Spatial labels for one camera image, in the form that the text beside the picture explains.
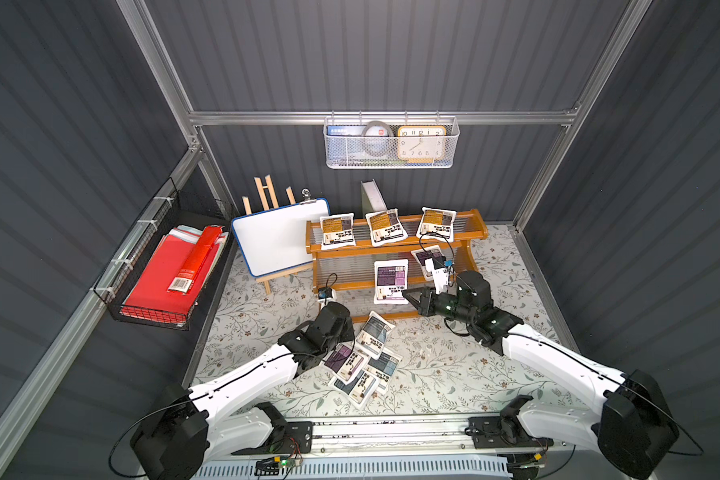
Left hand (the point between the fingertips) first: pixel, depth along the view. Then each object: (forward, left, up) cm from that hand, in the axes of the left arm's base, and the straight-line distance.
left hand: (350, 322), depth 82 cm
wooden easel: (+32, +23, +22) cm, 45 cm away
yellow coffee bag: (+17, +3, +19) cm, 26 cm away
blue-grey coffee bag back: (0, -7, -8) cm, 11 cm away
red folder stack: (-2, +45, +17) cm, 48 cm away
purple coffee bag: (+7, -11, +9) cm, 16 cm away
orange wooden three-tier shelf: (+8, -6, +8) cm, 13 cm away
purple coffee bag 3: (-9, +2, -8) cm, 12 cm away
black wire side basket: (+23, +48, +22) cm, 58 cm away
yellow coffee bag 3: (+18, -24, +20) cm, 36 cm away
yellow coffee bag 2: (+17, -10, +20) cm, 28 cm away
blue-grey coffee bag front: (-15, -2, -9) cm, 18 cm away
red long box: (+7, +38, +18) cm, 43 cm away
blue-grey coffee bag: (-10, -9, -10) cm, 17 cm away
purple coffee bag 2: (+20, -23, +6) cm, 31 cm away
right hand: (+2, -14, +10) cm, 18 cm away
